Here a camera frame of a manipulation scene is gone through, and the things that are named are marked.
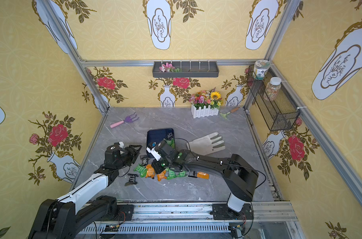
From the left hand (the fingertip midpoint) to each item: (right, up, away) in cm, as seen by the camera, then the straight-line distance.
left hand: (137, 147), depth 87 cm
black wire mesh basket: (+79, +19, -7) cm, 82 cm away
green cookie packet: (+3, -14, 0) cm, 14 cm away
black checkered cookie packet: (-2, -17, -4) cm, 18 cm away
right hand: (+12, -6, -6) cm, 14 cm away
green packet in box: (+19, 0, +15) cm, 25 cm away
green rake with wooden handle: (+60, +20, +30) cm, 70 cm away
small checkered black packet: (+3, -8, +5) cm, 10 cm away
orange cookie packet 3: (+39, -16, -2) cm, 42 cm away
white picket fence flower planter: (+43, +28, +18) cm, 54 cm away
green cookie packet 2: (+20, -15, -2) cm, 25 cm away
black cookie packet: (+33, -15, -2) cm, 36 cm away
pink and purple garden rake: (-15, +17, +26) cm, 35 cm away
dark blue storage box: (+8, +5, +16) cm, 19 cm away
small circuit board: (-9, -37, -14) cm, 41 cm away
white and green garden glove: (+41, -1, +12) cm, 43 cm away
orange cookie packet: (+10, -11, -10) cm, 18 cm away
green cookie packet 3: (+27, -15, -2) cm, 31 cm away
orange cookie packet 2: (+15, -16, -2) cm, 22 cm away
